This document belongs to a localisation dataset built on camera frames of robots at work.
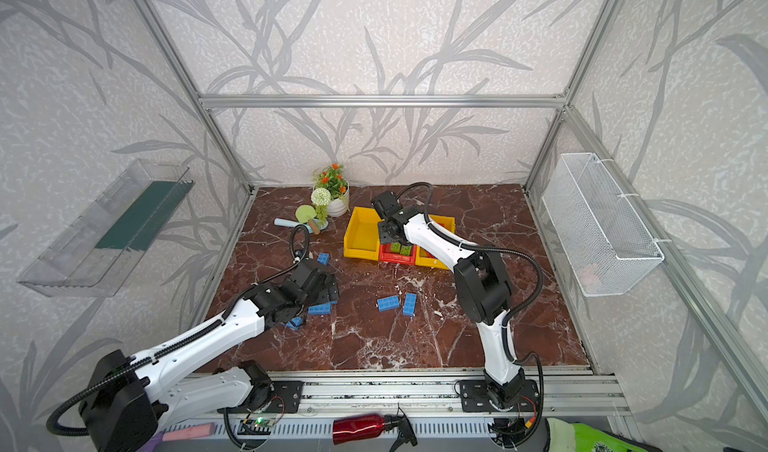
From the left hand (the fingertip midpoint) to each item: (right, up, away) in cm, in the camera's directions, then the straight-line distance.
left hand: (329, 278), depth 83 cm
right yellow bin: (+28, +4, +12) cm, 30 cm away
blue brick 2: (+23, -9, +6) cm, 26 cm away
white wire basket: (+63, +11, -22) cm, 68 cm away
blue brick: (+17, -9, +5) cm, 20 cm away
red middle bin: (+16, +4, +14) cm, 21 cm away
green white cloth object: (+58, -33, -15) cm, 69 cm away
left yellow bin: (+6, +10, +25) cm, 28 cm away
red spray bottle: (+14, -30, -17) cm, 37 cm away
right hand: (+18, +15, +12) cm, 27 cm away
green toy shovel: (-16, +17, +28) cm, 37 cm away
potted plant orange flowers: (-3, +30, +21) cm, 37 cm away
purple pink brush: (-26, -32, -15) cm, 44 cm away
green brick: (+22, +6, +17) cm, 28 cm away
